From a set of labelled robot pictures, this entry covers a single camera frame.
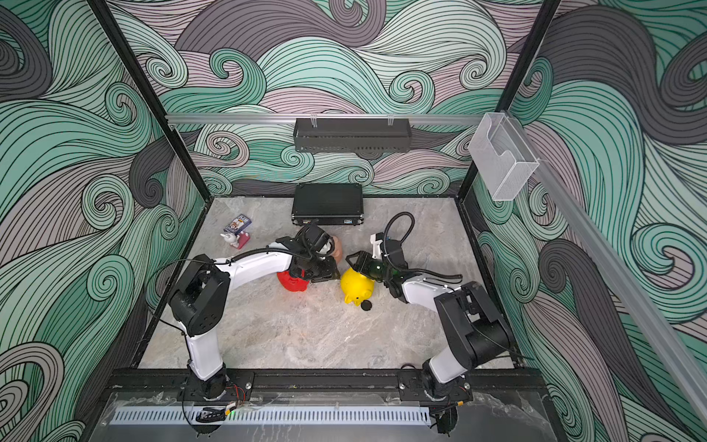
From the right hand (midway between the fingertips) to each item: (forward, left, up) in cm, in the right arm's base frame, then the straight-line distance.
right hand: (347, 262), depth 88 cm
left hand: (-3, +3, -3) cm, 5 cm away
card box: (+22, +44, -6) cm, 50 cm away
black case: (+30, +3, -4) cm, 31 cm away
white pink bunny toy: (+13, +41, -5) cm, 44 cm away
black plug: (-11, -6, -9) cm, 15 cm away
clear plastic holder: (+21, -49, +25) cm, 59 cm away
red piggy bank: (-7, +18, -1) cm, 19 cm away
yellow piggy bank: (-8, -3, -1) cm, 9 cm away
